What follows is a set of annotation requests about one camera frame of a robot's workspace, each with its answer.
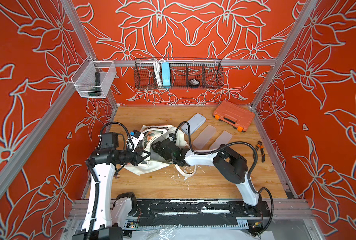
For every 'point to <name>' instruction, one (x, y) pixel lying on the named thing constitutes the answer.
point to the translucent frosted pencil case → (204, 137)
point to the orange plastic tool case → (235, 115)
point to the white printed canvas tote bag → (152, 135)
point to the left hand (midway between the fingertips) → (147, 153)
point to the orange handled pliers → (259, 145)
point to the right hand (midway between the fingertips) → (152, 145)
